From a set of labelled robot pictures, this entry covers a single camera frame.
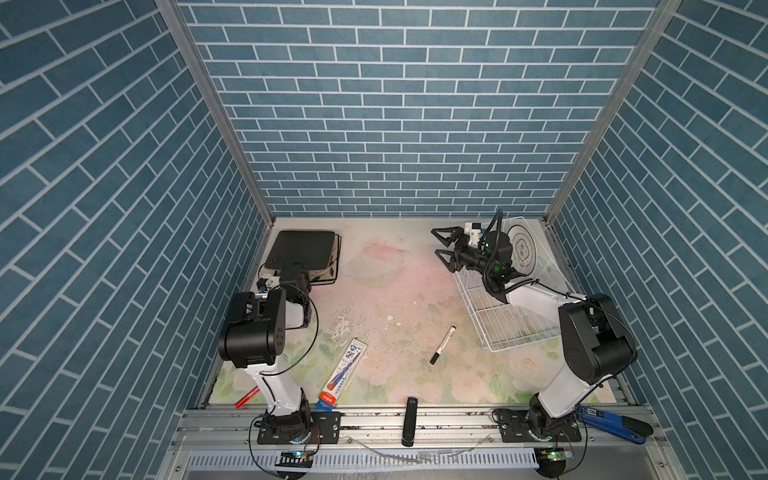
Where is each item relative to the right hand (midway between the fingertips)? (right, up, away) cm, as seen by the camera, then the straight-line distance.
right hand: (432, 238), depth 84 cm
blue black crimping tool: (+46, -46, -15) cm, 66 cm away
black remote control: (-7, -47, -9) cm, 48 cm away
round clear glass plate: (+33, -4, +16) cm, 37 cm away
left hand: (-41, -5, +12) cm, 43 cm away
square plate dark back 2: (-32, -12, +15) cm, 38 cm away
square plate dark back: (-38, -4, +15) cm, 41 cm away
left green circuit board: (-35, -55, -12) cm, 66 cm away
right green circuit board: (+29, -52, -13) cm, 61 cm away
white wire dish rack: (+22, -27, +4) cm, 35 cm away
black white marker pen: (+4, -32, +2) cm, 32 cm away
